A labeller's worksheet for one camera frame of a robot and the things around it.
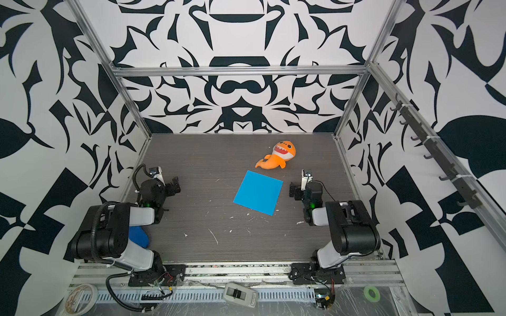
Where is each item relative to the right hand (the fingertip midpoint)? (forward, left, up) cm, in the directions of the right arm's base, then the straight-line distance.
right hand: (304, 180), depth 94 cm
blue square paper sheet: (-3, +21, -6) cm, 22 cm away
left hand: (+1, +65, +4) cm, 65 cm away
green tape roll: (-44, -18, -6) cm, 48 cm away
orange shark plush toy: (+15, +9, +3) cm, 18 cm away
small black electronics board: (-45, -1, -6) cm, 45 cm away
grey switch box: (-44, +29, 0) cm, 53 cm away
